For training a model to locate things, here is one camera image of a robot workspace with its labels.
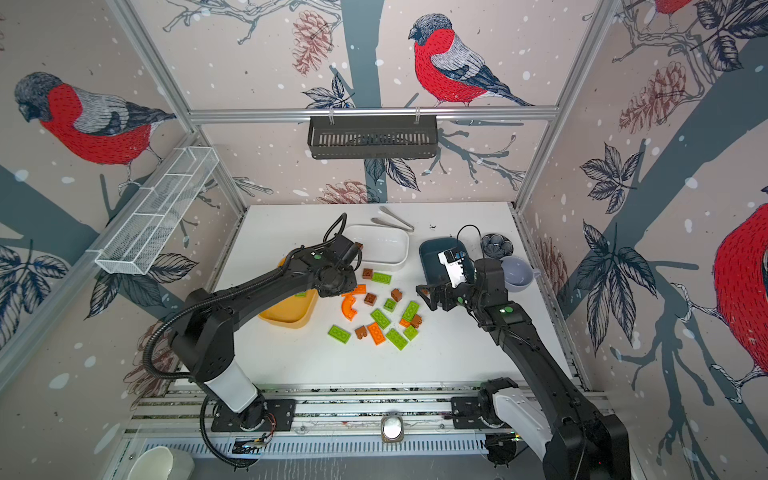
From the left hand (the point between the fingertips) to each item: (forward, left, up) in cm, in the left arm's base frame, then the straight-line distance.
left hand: (352, 285), depth 86 cm
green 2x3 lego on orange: (-4, -18, -8) cm, 20 cm away
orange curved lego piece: (-2, +2, -10) cm, 10 cm away
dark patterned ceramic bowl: (+20, -50, -7) cm, 54 cm away
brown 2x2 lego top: (+10, -3, -9) cm, 14 cm away
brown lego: (-11, -3, -9) cm, 14 cm away
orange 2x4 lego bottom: (-10, -7, -10) cm, 16 cm away
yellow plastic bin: (-6, +17, -6) cm, 19 cm away
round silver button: (-36, -12, +1) cm, 38 cm away
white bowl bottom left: (-41, +40, -7) cm, 57 cm away
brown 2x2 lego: (+1, -5, -10) cm, 11 cm away
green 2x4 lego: (-6, -8, -10) cm, 14 cm away
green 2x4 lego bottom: (-13, -13, -10) cm, 21 cm away
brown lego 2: (-8, -19, -8) cm, 22 cm away
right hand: (-4, -22, +7) cm, 23 cm away
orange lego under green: (-7, -16, -10) cm, 20 cm away
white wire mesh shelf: (+2, +50, +20) cm, 54 cm away
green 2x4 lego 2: (-10, +4, -11) cm, 16 cm away
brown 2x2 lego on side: (+2, -13, -9) cm, 16 cm away
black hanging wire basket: (+52, -3, +17) cm, 54 cm away
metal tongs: (+31, -17, -10) cm, 37 cm away
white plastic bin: (+22, -9, -9) cm, 25 cm away
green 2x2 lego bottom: (-11, -17, -9) cm, 22 cm away
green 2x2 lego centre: (-2, -11, -10) cm, 15 cm away
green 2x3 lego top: (+9, -9, -11) cm, 17 cm away
